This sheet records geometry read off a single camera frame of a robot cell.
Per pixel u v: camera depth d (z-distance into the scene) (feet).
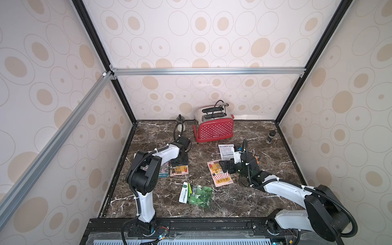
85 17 2.30
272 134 3.29
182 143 2.59
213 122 3.10
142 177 1.64
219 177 2.94
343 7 2.24
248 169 2.13
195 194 2.74
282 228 2.04
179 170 3.09
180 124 3.69
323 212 1.39
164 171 3.02
